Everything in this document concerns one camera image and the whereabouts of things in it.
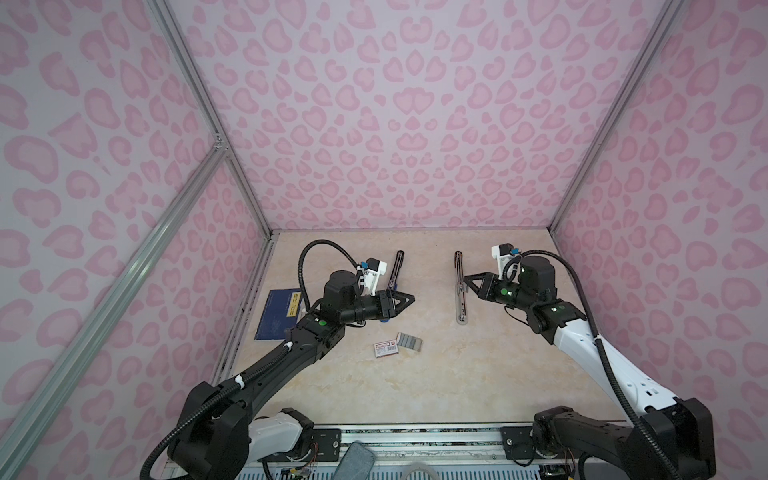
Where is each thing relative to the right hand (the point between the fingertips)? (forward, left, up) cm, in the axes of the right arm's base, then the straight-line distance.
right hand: (469, 278), depth 78 cm
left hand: (-7, +15, +1) cm, 16 cm away
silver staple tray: (-8, +15, -22) cm, 28 cm away
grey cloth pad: (-39, +28, -19) cm, 51 cm away
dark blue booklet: (-1, +55, -19) cm, 59 cm away
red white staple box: (-10, +21, -22) cm, 32 cm away
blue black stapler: (+11, +21, -21) cm, 31 cm away
